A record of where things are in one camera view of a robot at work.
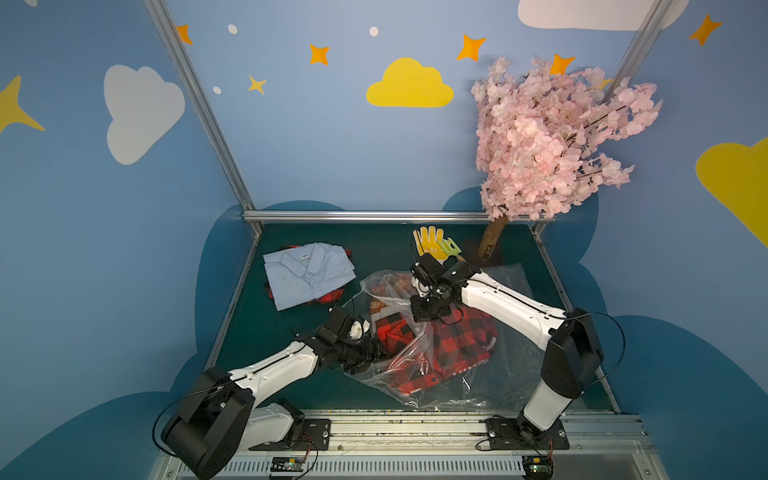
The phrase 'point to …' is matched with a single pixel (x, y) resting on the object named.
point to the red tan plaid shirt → (397, 287)
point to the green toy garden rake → (450, 248)
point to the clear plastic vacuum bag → (504, 380)
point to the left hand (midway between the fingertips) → (386, 357)
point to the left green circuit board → (287, 464)
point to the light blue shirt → (305, 273)
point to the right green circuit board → (538, 467)
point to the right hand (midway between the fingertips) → (419, 314)
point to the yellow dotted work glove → (427, 241)
